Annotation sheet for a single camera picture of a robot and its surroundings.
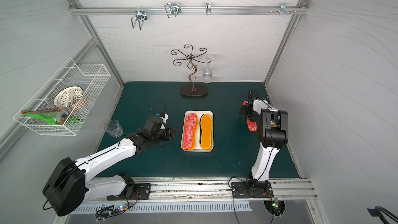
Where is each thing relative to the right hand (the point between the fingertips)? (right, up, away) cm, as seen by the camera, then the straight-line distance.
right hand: (246, 114), depth 101 cm
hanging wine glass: (-26, +27, -5) cm, 37 cm away
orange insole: (-27, -14, -12) cm, 33 cm away
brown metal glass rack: (-38, +16, +13) cm, 44 cm away
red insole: (-37, -5, -8) cm, 38 cm away
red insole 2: (+2, -7, -5) cm, 9 cm away
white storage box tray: (-32, -18, -13) cm, 39 cm away
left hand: (-44, -8, -18) cm, 48 cm away
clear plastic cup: (-84, -8, -6) cm, 84 cm away
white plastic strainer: (-90, +11, -35) cm, 97 cm away
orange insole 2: (-34, -13, -11) cm, 38 cm away
